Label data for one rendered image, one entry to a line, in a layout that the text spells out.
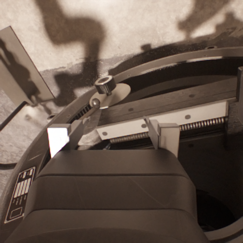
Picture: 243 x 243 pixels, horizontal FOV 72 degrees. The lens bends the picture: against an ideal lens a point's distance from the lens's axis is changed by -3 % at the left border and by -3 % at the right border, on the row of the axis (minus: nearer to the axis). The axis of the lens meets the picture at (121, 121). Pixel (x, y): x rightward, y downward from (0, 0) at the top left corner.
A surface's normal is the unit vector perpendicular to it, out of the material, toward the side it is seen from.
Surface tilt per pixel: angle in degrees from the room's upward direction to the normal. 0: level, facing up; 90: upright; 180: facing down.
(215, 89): 90
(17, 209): 90
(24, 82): 0
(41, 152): 90
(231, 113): 2
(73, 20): 0
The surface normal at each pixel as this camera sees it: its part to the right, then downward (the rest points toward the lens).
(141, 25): -0.11, 0.63
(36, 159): -0.32, -0.75
